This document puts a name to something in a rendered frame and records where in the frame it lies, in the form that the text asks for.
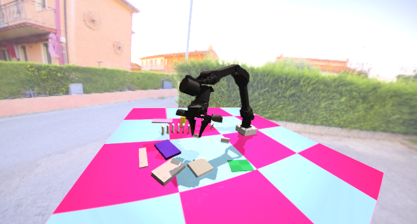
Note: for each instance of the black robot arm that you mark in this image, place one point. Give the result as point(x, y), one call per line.
point(193, 87)

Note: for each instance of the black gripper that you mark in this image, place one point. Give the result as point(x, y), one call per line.
point(206, 118)

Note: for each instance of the purple flat block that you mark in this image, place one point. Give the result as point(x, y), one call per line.
point(167, 149)

